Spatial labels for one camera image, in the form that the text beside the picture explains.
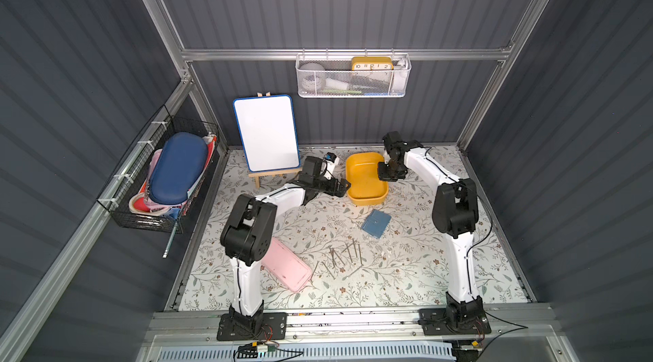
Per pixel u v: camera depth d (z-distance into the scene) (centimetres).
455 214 60
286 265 84
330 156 87
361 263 86
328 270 85
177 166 69
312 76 83
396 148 77
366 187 104
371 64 87
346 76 91
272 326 74
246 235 53
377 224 94
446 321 73
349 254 88
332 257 87
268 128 92
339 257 87
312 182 78
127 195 63
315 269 84
